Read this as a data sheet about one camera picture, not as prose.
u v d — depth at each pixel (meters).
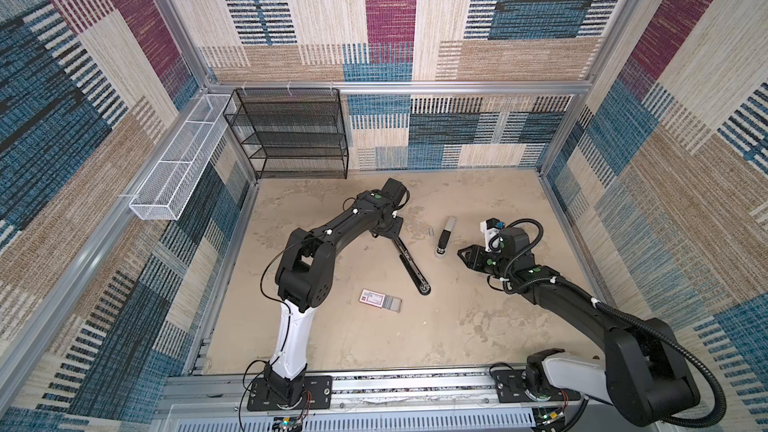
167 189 0.71
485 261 0.77
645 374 0.41
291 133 1.11
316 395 0.73
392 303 0.87
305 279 0.55
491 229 0.80
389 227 0.83
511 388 0.73
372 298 0.87
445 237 0.95
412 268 0.94
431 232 1.02
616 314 0.47
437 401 0.73
